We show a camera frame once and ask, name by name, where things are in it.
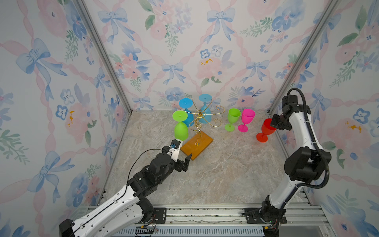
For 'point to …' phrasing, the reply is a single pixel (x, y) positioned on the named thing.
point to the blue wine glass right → (205, 116)
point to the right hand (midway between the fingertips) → (277, 124)
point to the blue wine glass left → (186, 103)
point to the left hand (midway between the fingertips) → (183, 149)
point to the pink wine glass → (247, 116)
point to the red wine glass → (266, 129)
